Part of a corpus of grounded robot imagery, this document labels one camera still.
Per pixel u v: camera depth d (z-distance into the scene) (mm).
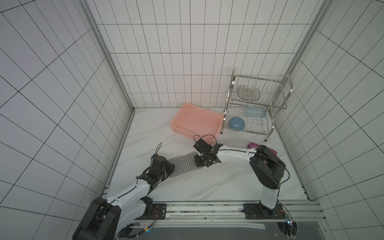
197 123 1102
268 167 480
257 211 726
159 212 728
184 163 795
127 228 687
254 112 1102
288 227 695
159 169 675
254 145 917
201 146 712
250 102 854
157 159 674
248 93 905
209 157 661
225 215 727
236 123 1006
